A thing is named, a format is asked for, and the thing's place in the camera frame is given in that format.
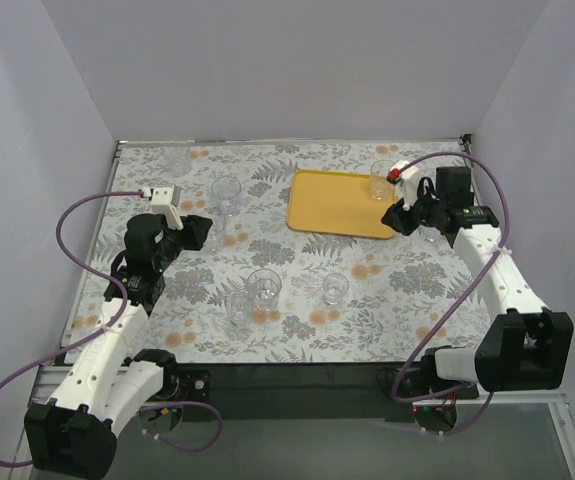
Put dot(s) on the floral patterned table mat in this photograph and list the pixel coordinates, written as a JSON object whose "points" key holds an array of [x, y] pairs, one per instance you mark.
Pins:
{"points": [[398, 288]]}

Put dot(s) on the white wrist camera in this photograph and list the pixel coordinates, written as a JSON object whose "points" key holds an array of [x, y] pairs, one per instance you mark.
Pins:
{"points": [[406, 178], [165, 201]]}

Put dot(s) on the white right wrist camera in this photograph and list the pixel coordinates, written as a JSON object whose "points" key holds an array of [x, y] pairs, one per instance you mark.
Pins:
{"points": [[406, 178]]}

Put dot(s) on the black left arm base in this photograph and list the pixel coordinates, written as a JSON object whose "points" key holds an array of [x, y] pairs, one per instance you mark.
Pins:
{"points": [[187, 385]]}

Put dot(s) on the yellow plastic tray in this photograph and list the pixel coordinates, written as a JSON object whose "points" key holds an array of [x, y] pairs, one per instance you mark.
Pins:
{"points": [[339, 203]]}

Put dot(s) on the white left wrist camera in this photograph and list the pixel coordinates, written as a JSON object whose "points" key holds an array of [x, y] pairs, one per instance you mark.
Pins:
{"points": [[165, 201]]}

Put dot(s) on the clear tall glass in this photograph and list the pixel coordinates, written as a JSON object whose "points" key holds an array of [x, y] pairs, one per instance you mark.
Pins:
{"points": [[226, 191]]}

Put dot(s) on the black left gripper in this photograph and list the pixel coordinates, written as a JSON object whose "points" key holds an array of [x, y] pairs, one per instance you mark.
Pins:
{"points": [[190, 231]]}

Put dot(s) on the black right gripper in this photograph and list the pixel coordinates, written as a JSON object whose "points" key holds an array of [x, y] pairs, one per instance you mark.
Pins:
{"points": [[406, 216]]}

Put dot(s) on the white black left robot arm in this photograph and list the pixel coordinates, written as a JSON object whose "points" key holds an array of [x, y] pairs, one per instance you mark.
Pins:
{"points": [[76, 431]]}

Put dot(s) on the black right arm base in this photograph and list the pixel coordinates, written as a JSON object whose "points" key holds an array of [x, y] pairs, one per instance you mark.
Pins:
{"points": [[440, 414]]}

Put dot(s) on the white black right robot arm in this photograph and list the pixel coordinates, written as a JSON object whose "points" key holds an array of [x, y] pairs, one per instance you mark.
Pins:
{"points": [[527, 344]]}

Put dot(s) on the clear small glass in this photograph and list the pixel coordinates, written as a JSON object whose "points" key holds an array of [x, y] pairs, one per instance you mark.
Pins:
{"points": [[239, 309], [335, 287]]}

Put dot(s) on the clear large glass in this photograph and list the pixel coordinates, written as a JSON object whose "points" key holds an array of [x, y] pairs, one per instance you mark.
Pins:
{"points": [[264, 287]]}

